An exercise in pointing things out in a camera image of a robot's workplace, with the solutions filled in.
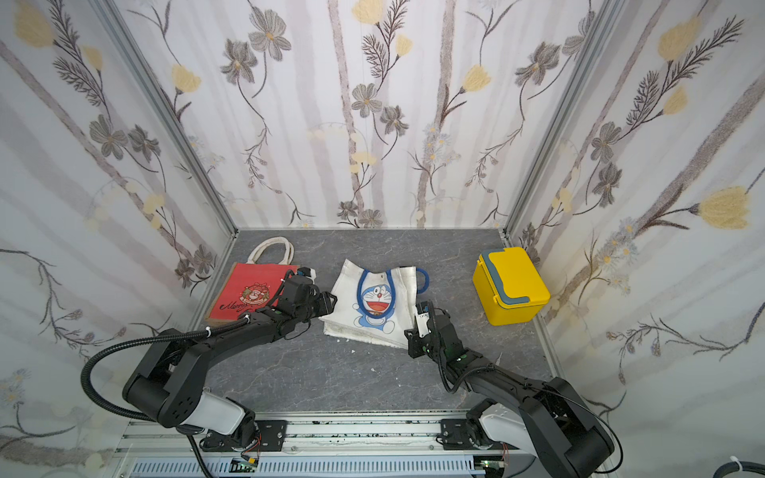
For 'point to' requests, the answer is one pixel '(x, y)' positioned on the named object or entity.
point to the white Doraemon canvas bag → (376, 307)
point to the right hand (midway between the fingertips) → (408, 329)
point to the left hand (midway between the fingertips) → (336, 296)
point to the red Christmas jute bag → (251, 286)
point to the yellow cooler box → (509, 286)
